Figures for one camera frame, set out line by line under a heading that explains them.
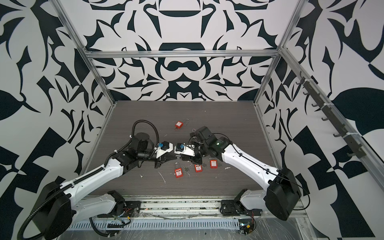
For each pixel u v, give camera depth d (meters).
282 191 0.40
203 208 0.76
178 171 0.85
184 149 0.64
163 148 0.63
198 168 0.87
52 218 0.40
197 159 0.68
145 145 0.65
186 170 0.87
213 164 0.87
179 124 1.05
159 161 0.66
